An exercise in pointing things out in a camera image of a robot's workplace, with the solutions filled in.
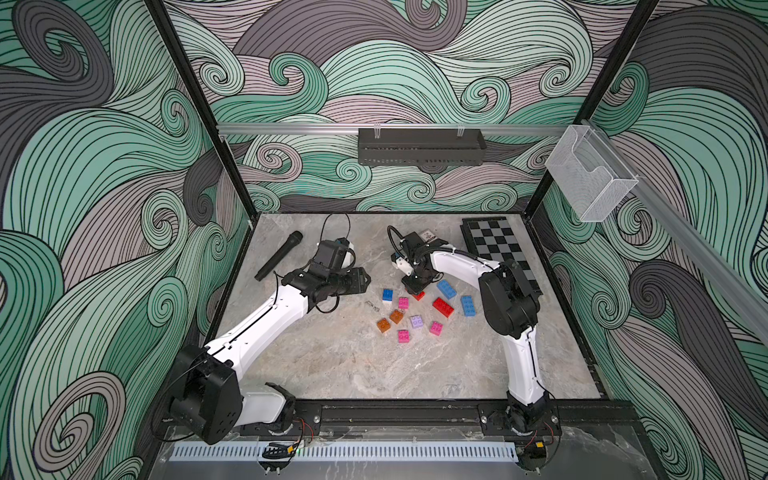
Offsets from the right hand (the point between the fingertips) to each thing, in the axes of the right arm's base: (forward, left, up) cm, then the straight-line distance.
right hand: (418, 286), depth 99 cm
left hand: (-7, +17, +17) cm, 25 cm away
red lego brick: (-4, 0, +1) cm, 4 cm away
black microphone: (+18, +44, +4) cm, 48 cm away
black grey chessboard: (+18, -29, +3) cm, 34 cm away
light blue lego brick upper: (-2, -9, +2) cm, 9 cm away
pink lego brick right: (-15, -4, -1) cm, 15 cm away
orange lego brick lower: (-15, +12, +2) cm, 19 cm away
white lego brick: (-7, +11, 0) cm, 13 cm away
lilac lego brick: (-13, +2, +1) cm, 13 cm away
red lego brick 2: (-9, -8, 0) cm, 12 cm away
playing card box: (+21, -6, +1) cm, 22 cm away
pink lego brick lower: (-18, +6, +1) cm, 19 cm away
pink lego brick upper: (-7, +5, +1) cm, 9 cm away
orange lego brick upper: (-11, +8, 0) cm, 13 cm away
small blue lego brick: (-5, +11, +4) cm, 12 cm away
